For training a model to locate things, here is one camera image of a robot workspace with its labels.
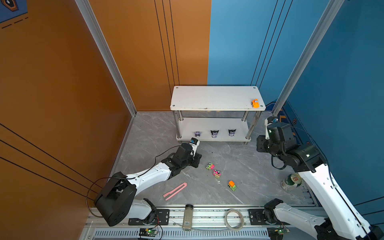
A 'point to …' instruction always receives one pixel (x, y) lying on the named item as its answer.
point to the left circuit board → (145, 232)
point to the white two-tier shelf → (216, 113)
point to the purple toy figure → (197, 134)
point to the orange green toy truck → (232, 185)
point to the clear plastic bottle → (187, 217)
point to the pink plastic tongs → (184, 184)
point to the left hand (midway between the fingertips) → (201, 154)
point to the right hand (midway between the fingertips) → (257, 139)
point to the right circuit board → (276, 233)
